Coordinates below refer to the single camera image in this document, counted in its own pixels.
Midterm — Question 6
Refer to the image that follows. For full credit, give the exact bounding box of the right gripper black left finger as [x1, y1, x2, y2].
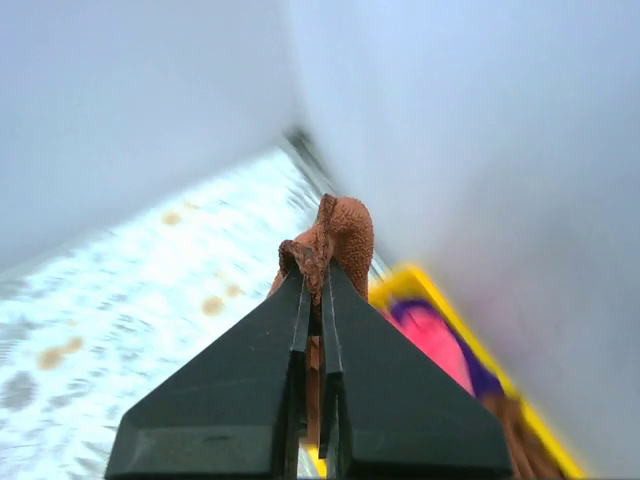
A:
[104, 268, 311, 479]

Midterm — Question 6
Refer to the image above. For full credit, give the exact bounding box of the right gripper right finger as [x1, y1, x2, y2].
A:
[320, 263, 512, 479]

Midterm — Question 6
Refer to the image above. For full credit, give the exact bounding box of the brown towel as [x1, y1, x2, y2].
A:
[270, 194, 374, 447]

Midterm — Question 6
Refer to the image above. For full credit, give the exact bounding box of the pink towel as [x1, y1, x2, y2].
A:
[383, 298, 475, 396]

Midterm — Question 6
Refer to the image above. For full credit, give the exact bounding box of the purple towel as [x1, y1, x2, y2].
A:
[391, 299, 504, 398]

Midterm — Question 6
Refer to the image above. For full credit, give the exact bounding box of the yellow plastic bin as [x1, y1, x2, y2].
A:
[297, 262, 589, 480]

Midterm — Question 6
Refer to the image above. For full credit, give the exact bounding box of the floral table mat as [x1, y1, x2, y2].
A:
[1, 148, 319, 479]

